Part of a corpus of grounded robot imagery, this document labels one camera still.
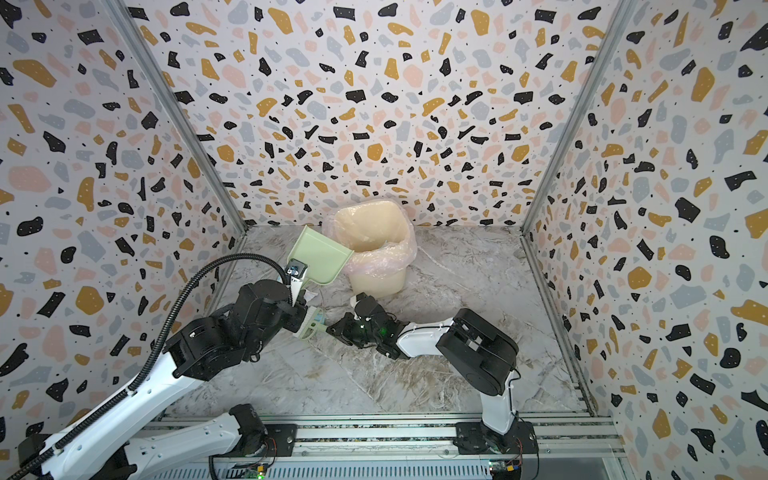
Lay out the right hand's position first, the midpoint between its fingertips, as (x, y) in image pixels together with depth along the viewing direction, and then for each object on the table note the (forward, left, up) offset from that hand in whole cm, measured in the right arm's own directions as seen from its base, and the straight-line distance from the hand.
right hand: (319, 327), depth 81 cm
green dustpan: (+9, -4, +19) cm, 21 cm away
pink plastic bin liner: (+34, -14, +2) cm, 37 cm away
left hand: (+1, 0, +19) cm, 19 cm away
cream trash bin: (+20, -15, -10) cm, 26 cm away
